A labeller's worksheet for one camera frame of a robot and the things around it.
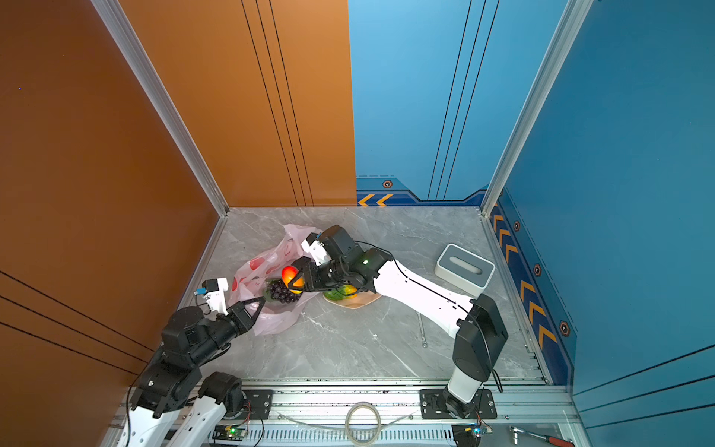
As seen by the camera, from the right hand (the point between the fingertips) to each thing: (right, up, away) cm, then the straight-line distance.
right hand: (293, 286), depth 70 cm
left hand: (-7, -3, -1) cm, 7 cm away
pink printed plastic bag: (-14, +2, +8) cm, 16 cm away
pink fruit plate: (+17, -8, +21) cm, 28 cm away
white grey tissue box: (+53, +1, +26) cm, 59 cm away
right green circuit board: (+48, -36, -1) cm, 60 cm away
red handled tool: (+67, -38, -2) cm, 77 cm away
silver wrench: (+36, -20, +15) cm, 44 cm away
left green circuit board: (-17, -38, +1) cm, 41 cm away
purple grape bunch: (-11, -5, +21) cm, 24 cm away
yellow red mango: (-1, +3, 0) cm, 4 cm away
